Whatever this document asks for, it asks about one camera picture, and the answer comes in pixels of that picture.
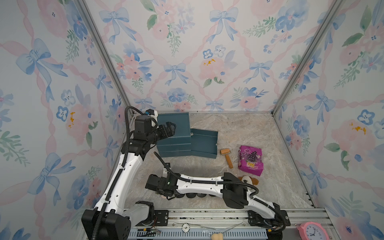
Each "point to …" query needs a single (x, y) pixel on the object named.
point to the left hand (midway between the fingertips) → (169, 126)
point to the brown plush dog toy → (247, 179)
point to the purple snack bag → (250, 160)
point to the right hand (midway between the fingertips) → (162, 187)
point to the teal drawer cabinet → (179, 144)
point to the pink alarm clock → (311, 230)
